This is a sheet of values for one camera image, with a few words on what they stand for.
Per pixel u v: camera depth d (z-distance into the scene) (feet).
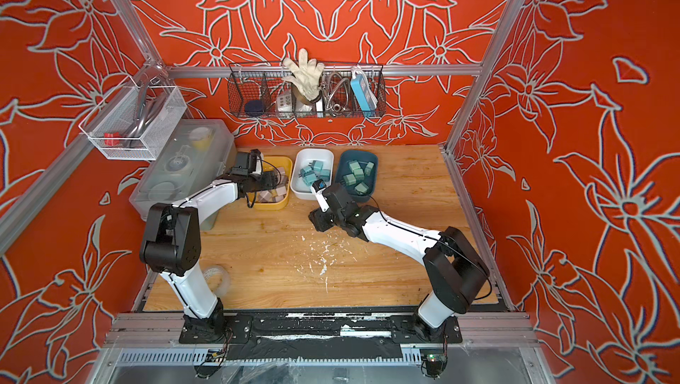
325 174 3.50
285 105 3.03
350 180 3.46
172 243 1.62
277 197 3.27
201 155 2.97
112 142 2.28
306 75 3.02
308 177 3.42
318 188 2.44
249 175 2.52
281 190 3.28
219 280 2.71
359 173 3.52
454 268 1.44
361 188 3.29
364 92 2.85
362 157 3.74
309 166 3.62
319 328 2.43
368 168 3.51
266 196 3.22
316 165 3.62
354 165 3.62
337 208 2.12
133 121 2.52
